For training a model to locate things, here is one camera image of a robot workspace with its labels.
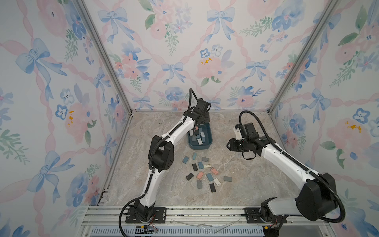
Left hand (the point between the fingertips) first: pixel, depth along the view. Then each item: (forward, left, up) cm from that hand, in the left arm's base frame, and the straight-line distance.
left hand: (206, 115), depth 95 cm
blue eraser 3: (-8, +2, -16) cm, 18 cm away
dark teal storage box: (-6, +3, -15) cm, 17 cm away
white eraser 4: (-36, -5, -17) cm, 40 cm away
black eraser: (-28, +8, -16) cm, 33 cm away
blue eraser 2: (-5, +5, -15) cm, 17 cm away
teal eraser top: (-20, +8, -16) cm, 27 cm away
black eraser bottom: (-40, -2, -17) cm, 43 cm away
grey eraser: (-7, +8, -16) cm, 19 cm away
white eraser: (-2, +10, -15) cm, 18 cm away
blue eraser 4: (-23, +14, -16) cm, 31 cm away
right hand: (-20, -13, -3) cm, 24 cm away
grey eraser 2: (-35, -12, -17) cm, 40 cm away
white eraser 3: (-10, +4, -15) cm, 18 cm away
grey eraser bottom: (-38, +5, -17) cm, 42 cm away
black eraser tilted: (-34, +11, -16) cm, 39 cm away
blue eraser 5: (-27, +4, -16) cm, 31 cm away
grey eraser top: (-23, +1, -15) cm, 28 cm away
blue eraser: (0, +4, -15) cm, 15 cm away
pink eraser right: (-30, -4, -16) cm, 34 cm away
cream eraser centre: (-27, 0, -16) cm, 31 cm away
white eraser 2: (-5, +2, -14) cm, 15 cm away
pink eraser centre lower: (-33, +5, -17) cm, 37 cm away
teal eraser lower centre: (-33, -1, -18) cm, 38 cm away
